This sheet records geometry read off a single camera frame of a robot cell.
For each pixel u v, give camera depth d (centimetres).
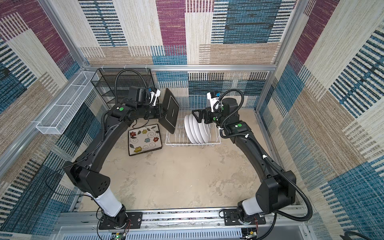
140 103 59
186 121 91
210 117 67
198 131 89
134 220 73
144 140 102
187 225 73
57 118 71
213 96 66
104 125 49
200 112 66
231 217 73
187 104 120
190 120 91
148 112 64
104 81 99
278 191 41
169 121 78
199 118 68
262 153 47
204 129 92
